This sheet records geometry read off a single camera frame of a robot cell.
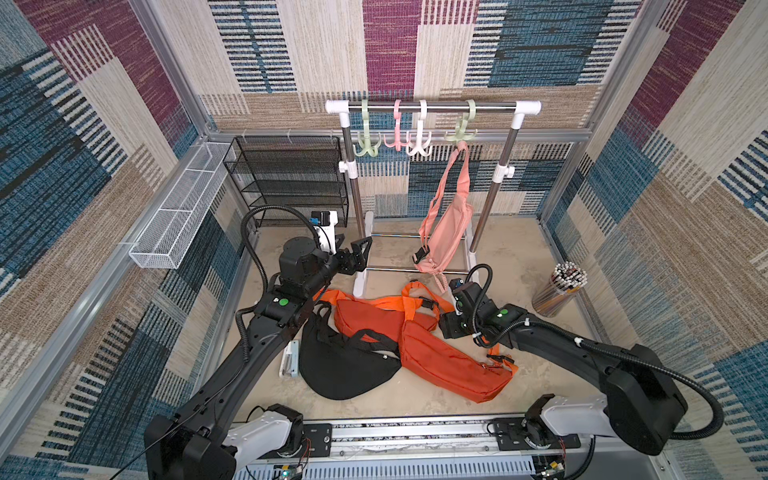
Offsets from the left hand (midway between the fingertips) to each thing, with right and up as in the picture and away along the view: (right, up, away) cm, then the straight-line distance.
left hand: (359, 238), depth 72 cm
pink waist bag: (+23, -2, +33) cm, 40 cm away
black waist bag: (-5, -35, +13) cm, 38 cm away
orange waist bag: (-2, -23, +18) cm, 29 cm away
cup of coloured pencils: (+54, -15, +13) cm, 58 cm away
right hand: (+26, -24, +15) cm, 39 cm away
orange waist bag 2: (+22, -33, +8) cm, 41 cm away
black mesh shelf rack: (-28, +22, +37) cm, 52 cm away
